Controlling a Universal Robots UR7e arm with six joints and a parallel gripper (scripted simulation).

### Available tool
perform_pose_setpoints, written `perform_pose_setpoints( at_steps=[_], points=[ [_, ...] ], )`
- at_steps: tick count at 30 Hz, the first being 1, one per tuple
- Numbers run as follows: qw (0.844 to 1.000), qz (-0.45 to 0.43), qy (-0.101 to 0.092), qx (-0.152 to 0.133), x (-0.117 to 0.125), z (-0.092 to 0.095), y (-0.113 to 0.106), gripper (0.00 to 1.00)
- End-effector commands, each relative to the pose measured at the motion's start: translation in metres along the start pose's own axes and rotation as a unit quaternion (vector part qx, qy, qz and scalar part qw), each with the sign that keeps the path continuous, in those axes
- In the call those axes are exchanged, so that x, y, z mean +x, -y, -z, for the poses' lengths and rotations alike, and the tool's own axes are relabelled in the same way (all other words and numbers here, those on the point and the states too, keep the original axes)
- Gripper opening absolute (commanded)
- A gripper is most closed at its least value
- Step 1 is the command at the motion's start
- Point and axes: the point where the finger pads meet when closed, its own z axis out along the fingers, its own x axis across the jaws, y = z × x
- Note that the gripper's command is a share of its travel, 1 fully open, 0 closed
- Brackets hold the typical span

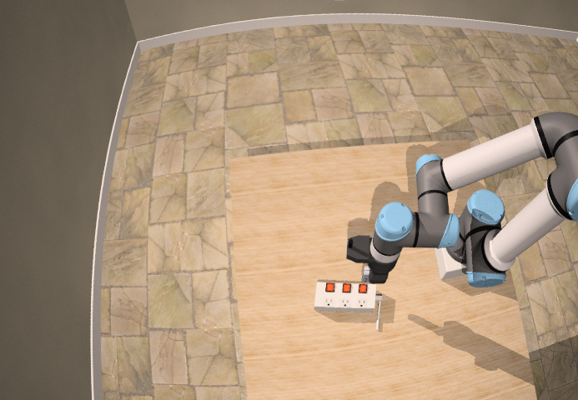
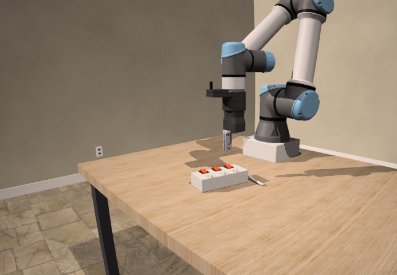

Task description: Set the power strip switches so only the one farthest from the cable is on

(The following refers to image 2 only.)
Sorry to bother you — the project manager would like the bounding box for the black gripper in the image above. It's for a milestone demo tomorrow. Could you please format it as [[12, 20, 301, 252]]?
[[206, 77, 246, 151]]

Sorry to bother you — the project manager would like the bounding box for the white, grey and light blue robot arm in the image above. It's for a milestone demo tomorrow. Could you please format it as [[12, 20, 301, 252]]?
[[221, 0, 334, 143]]

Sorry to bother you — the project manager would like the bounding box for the white power strip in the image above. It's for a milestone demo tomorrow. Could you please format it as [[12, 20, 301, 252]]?
[[191, 164, 264, 192]]

